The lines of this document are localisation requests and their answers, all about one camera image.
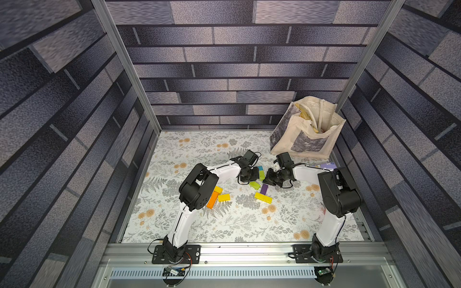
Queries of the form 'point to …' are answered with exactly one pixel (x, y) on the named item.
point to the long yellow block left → (218, 189)
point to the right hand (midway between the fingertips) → (262, 180)
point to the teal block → (260, 168)
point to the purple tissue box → (328, 165)
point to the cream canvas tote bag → (306, 128)
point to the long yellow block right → (263, 197)
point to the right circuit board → (325, 275)
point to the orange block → (212, 200)
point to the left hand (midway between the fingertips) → (259, 176)
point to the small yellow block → (224, 197)
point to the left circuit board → (171, 272)
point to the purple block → (264, 189)
